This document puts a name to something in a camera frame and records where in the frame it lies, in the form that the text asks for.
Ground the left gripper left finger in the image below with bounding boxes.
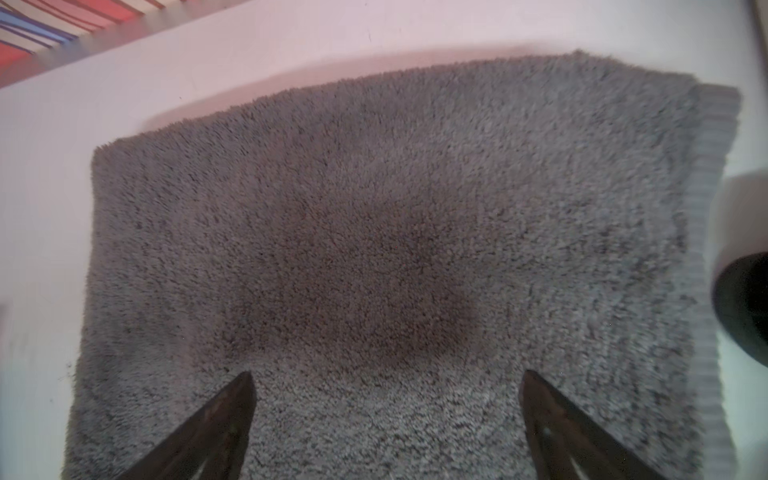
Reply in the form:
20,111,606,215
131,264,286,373
119,371,257,480

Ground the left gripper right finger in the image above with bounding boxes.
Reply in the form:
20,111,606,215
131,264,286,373
520,370,663,479

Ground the black suitcase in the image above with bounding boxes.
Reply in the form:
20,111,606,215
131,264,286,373
712,252,767,366

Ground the grey towel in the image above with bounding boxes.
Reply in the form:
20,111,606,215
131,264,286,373
62,52,741,479

